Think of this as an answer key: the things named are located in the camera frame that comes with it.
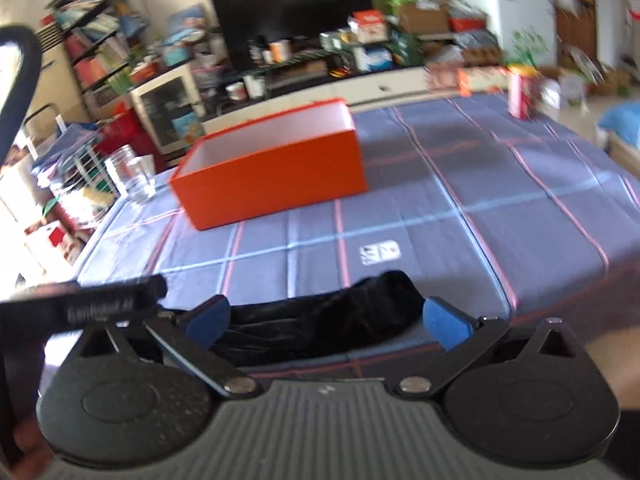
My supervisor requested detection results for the black cloth bag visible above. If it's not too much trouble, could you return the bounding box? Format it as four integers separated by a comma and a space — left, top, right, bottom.
209, 270, 425, 367

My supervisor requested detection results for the blue plaid bed sheet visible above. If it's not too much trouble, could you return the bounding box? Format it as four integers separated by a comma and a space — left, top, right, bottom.
75, 94, 639, 342

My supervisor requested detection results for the clear glass mug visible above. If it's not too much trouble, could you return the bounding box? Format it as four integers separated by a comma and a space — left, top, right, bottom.
105, 144, 155, 204

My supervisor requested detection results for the orange cardboard box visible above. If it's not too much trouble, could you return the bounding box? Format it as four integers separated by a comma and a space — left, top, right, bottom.
169, 99, 368, 231

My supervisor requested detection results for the white glass door cabinet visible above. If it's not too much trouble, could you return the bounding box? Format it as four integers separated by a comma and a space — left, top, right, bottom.
130, 62, 206, 162

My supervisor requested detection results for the red drink can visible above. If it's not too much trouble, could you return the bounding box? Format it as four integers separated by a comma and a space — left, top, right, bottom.
508, 64, 539, 120

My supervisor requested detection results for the orange fruit gift carton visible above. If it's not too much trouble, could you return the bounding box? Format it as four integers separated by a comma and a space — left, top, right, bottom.
457, 66, 510, 96

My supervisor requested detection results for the white tv cabinet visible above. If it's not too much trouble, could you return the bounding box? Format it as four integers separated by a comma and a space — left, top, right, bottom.
202, 46, 485, 133

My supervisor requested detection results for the black bookshelf with books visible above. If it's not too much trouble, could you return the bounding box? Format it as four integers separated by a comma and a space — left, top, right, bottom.
48, 0, 146, 118

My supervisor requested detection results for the brown cardboard box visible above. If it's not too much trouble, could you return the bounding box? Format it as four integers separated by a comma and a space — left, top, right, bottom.
399, 3, 450, 36

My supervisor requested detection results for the white chest freezer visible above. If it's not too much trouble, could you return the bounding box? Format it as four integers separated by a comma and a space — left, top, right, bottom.
459, 0, 559, 67

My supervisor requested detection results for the black flat television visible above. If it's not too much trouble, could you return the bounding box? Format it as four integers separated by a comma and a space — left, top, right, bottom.
212, 0, 372, 70

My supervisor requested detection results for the brown wooden shelf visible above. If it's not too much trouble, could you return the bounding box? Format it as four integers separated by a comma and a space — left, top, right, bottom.
517, 0, 599, 61

